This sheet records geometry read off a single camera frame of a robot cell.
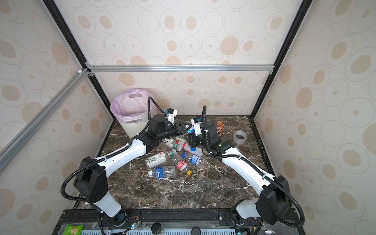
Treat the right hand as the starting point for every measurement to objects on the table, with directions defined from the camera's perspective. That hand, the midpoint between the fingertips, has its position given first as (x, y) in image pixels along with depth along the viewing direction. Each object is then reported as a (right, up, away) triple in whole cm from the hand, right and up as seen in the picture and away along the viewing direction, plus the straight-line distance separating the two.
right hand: (189, 134), depth 79 cm
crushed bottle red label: (-5, -18, +8) cm, 21 cm away
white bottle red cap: (+6, -11, +14) cm, 19 cm away
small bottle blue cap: (+3, -16, +11) cm, 19 cm away
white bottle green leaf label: (-21, -16, +11) cm, 28 cm away
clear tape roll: (+37, -2, +28) cm, 46 cm away
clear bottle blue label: (-15, -22, +6) cm, 27 cm away
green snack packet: (-55, -44, -10) cm, 72 cm away
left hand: (+2, +5, -4) cm, 7 cm away
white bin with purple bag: (-40, +18, +21) cm, 49 cm away
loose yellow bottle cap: (0, -23, +7) cm, 24 cm away
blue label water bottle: (+1, +2, -3) cm, 4 cm away
